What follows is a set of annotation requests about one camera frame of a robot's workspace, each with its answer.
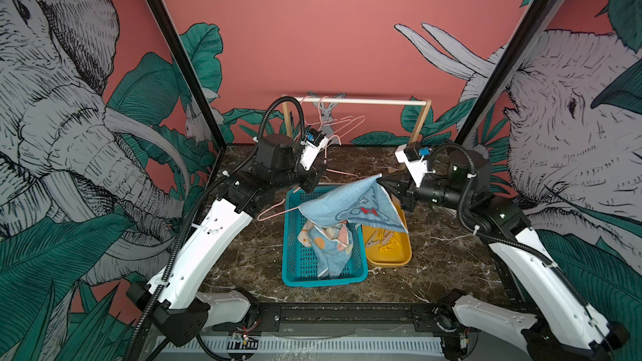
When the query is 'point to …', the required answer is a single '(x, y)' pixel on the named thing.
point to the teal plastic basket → (298, 264)
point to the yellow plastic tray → (386, 246)
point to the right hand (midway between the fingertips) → (378, 176)
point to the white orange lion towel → (332, 241)
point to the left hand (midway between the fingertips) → (324, 161)
